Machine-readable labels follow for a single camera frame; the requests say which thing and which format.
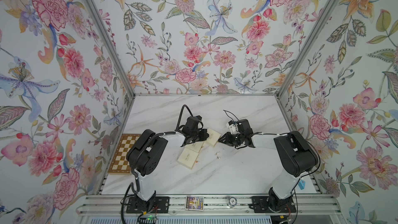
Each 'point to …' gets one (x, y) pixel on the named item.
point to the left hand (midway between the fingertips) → (212, 135)
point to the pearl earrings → (217, 157)
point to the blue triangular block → (301, 183)
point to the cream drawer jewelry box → (188, 158)
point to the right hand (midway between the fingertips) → (219, 138)
